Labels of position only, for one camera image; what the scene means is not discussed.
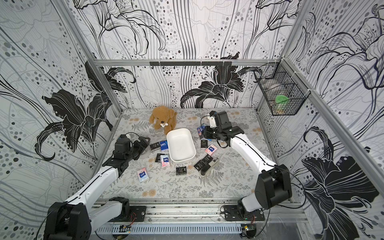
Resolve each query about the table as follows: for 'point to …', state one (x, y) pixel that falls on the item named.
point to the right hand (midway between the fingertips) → (205, 130)
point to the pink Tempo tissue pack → (165, 160)
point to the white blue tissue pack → (142, 175)
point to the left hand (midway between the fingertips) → (150, 145)
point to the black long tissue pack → (205, 161)
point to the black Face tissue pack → (154, 146)
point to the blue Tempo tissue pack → (164, 146)
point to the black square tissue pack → (181, 170)
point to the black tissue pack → (158, 159)
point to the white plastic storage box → (181, 145)
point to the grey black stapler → (205, 160)
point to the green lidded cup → (279, 98)
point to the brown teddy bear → (163, 117)
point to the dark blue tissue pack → (200, 129)
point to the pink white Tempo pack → (211, 150)
